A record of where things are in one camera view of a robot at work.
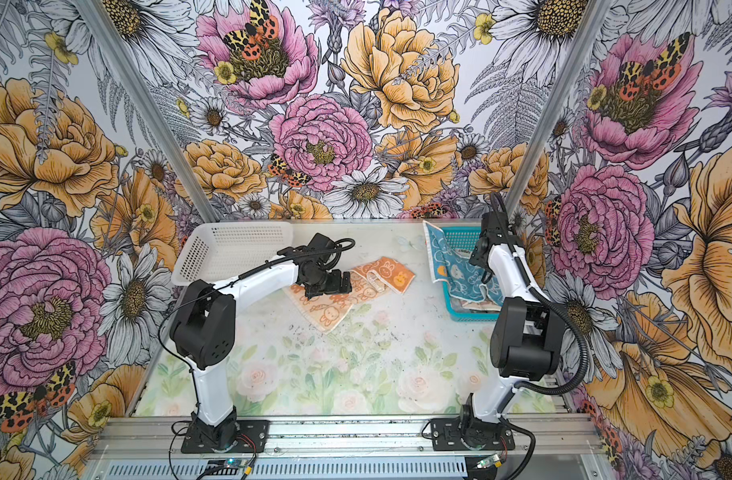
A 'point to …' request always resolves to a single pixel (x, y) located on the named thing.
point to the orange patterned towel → (325, 310)
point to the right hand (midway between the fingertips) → (491, 270)
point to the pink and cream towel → (480, 306)
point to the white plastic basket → (212, 252)
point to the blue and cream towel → (453, 267)
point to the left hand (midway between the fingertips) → (335, 296)
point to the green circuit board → (235, 463)
